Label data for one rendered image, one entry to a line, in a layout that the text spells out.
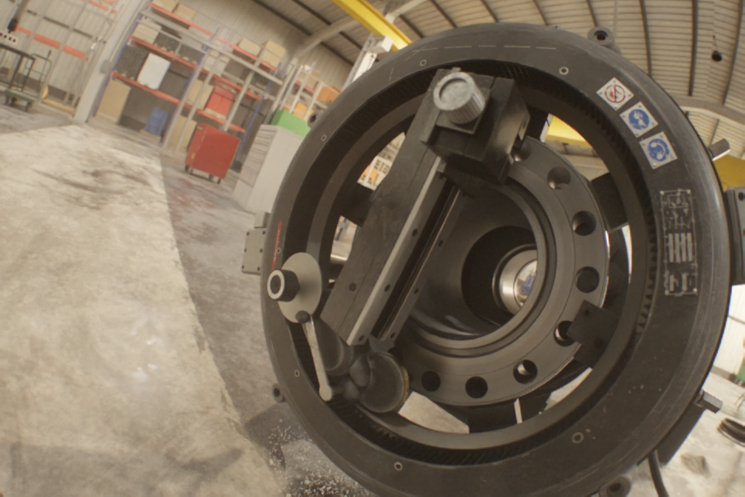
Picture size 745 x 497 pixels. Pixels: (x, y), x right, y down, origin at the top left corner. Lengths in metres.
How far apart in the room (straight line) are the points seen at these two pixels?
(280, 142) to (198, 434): 3.74
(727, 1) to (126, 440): 10.78
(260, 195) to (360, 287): 3.82
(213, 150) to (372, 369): 5.31
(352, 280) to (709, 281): 0.41
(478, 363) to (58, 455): 0.77
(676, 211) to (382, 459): 0.43
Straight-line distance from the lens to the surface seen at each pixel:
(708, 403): 0.52
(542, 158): 0.50
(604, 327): 0.45
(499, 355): 0.48
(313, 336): 0.47
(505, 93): 0.33
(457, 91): 0.31
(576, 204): 0.48
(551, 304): 0.46
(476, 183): 0.45
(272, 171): 4.19
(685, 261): 0.35
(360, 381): 0.47
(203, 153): 5.57
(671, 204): 0.35
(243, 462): 0.80
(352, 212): 0.63
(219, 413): 0.89
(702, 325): 0.35
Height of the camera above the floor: 0.62
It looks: 1 degrees down
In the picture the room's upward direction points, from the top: 23 degrees clockwise
